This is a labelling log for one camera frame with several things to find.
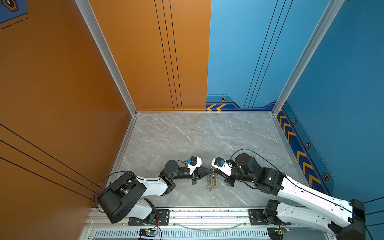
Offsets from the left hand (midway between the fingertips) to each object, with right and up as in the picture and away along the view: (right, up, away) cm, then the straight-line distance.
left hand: (211, 171), depth 71 cm
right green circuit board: (+33, -27, -1) cm, 43 cm away
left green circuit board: (-31, -29, 0) cm, 42 cm away
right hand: (+1, +1, 0) cm, 1 cm away
